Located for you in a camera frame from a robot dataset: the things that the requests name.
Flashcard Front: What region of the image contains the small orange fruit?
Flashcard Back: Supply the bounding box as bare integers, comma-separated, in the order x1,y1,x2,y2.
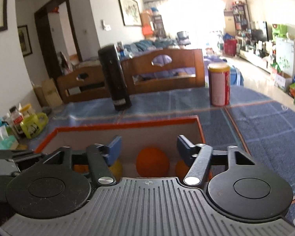
175,159,213,181

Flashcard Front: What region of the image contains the orange tangerine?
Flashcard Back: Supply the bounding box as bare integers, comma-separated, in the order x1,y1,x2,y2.
136,147,170,177

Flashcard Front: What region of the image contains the yellow lemon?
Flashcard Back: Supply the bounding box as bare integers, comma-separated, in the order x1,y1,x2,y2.
109,159,123,182

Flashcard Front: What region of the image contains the tissue box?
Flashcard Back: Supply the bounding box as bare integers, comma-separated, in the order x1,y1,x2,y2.
0,126,19,150

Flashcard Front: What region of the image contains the green yellow mug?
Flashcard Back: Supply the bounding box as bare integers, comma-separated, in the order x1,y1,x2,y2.
20,112,48,139

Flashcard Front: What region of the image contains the orange cardboard box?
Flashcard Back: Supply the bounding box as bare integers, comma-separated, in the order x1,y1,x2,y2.
30,116,206,177

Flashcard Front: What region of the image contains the blue plaid tablecloth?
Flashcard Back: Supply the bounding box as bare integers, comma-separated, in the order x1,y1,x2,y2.
29,86,295,225

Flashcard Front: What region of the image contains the wooden chair left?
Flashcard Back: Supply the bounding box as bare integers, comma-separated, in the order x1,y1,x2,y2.
57,65,110,104

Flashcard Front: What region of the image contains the pink cylindrical canister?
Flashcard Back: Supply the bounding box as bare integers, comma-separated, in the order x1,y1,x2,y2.
208,62,230,107

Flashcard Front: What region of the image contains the black tall thermos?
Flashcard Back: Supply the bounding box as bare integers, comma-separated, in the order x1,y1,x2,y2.
98,44,132,111

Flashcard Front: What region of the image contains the red basket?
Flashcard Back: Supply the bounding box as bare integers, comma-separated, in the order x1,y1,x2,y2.
223,39,237,56

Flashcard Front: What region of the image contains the small framed picture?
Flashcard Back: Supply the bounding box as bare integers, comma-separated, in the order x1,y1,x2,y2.
17,25,32,57

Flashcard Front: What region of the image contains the framed ink painting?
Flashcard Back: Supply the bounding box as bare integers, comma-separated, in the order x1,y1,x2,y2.
118,0,142,27

